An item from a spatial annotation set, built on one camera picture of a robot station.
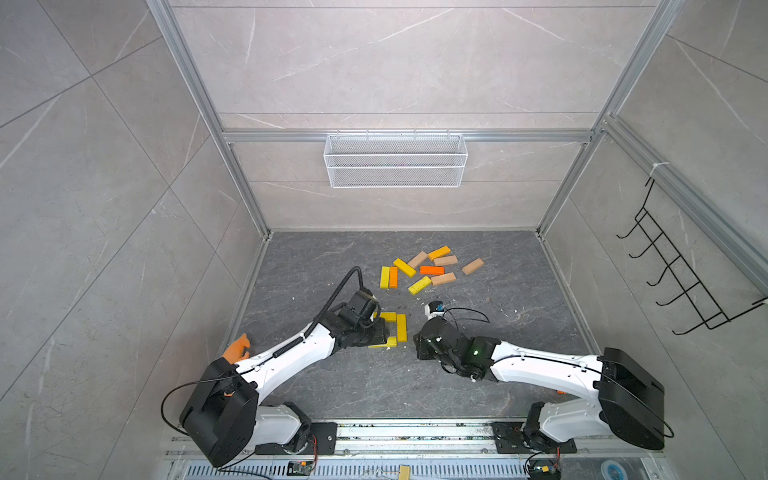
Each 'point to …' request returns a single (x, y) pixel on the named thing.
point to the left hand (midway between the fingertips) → (388, 329)
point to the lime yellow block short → (402, 327)
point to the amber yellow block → (442, 251)
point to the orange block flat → (431, 270)
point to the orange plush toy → (235, 351)
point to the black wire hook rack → (697, 294)
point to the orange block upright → (393, 277)
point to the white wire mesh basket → (395, 161)
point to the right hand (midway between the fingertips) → (417, 340)
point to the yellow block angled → (405, 267)
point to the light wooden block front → (444, 278)
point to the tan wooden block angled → (418, 260)
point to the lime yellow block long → (391, 343)
